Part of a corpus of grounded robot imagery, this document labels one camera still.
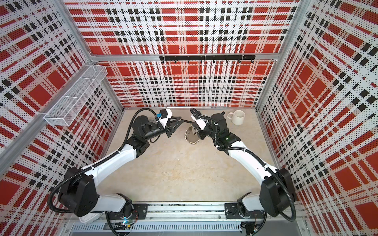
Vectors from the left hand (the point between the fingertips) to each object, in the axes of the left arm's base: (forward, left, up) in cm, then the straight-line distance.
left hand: (182, 120), depth 74 cm
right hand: (+1, -6, -4) cm, 8 cm away
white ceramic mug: (+21, -36, -21) cm, 47 cm away
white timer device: (-38, +43, -26) cm, 64 cm away
